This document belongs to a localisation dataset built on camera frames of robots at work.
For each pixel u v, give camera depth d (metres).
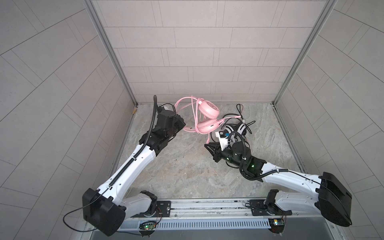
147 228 0.64
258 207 0.71
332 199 0.39
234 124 0.98
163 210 0.71
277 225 0.68
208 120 0.62
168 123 0.53
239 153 0.55
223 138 0.63
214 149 0.66
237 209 0.72
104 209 0.36
